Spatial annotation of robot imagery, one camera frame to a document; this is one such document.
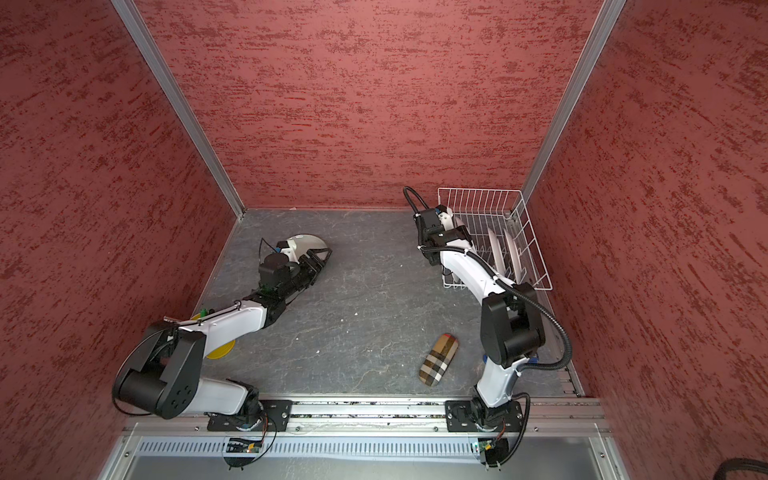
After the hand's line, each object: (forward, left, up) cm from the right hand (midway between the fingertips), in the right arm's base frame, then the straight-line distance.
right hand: (467, 241), depth 87 cm
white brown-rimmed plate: (+13, +54, -14) cm, 57 cm away
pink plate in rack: (-3, -14, -3) cm, 15 cm away
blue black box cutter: (-39, -1, +14) cm, 41 cm away
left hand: (-3, +41, -4) cm, 41 cm away
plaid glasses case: (-29, +10, -17) cm, 35 cm away
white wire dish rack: (+6, -13, -2) cm, 14 cm away
